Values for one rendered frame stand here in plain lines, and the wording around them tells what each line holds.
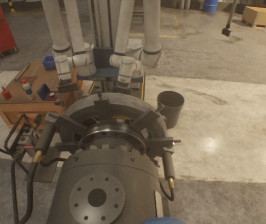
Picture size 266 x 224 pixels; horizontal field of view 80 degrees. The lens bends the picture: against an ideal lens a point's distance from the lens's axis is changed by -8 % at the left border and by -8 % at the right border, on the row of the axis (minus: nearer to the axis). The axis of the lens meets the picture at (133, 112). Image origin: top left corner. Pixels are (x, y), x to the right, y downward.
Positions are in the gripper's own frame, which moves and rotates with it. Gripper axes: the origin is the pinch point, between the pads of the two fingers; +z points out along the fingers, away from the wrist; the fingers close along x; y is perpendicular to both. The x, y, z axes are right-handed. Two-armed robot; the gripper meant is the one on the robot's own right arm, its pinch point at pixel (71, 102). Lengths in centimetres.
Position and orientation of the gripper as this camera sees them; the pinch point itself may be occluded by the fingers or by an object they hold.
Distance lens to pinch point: 133.0
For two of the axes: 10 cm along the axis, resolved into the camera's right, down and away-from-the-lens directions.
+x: -9.9, 1.4, 0.2
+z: 1.4, 9.3, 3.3
